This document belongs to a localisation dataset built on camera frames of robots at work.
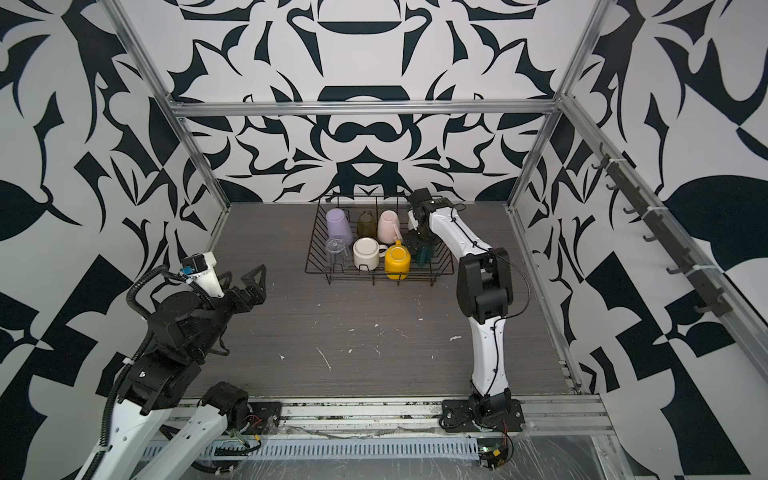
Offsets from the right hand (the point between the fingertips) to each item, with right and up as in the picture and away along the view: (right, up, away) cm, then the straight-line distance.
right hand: (426, 238), depth 98 cm
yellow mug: (-10, -7, -7) cm, 13 cm away
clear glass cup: (-28, -5, -2) cm, 28 cm away
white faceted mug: (-5, +5, -7) cm, 10 cm away
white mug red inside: (-19, -5, -4) cm, 20 cm away
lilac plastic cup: (-28, +4, -1) cm, 29 cm away
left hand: (-43, -6, -32) cm, 54 cm away
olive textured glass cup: (-20, +4, +7) cm, 21 cm away
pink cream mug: (-12, +4, +2) cm, 13 cm away
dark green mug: (-1, -5, -3) cm, 6 cm away
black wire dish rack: (-26, +13, +25) cm, 39 cm away
